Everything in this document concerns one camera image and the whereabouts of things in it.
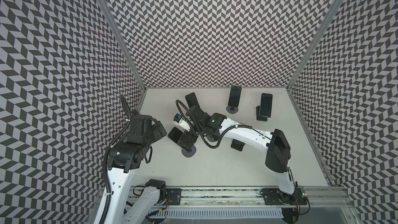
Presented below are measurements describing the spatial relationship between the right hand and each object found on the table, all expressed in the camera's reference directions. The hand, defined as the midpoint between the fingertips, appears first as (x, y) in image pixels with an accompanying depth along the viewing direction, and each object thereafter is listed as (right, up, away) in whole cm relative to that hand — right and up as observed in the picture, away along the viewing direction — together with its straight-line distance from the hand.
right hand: (184, 139), depth 77 cm
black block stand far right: (+48, +8, +23) cm, 54 cm away
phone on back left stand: (+2, +20, +19) cm, 28 cm away
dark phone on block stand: (+49, +17, +19) cm, 55 cm away
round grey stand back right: (+29, +13, +30) cm, 44 cm away
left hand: (-12, +6, -10) cm, 17 cm away
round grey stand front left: (+3, -10, +8) cm, 13 cm away
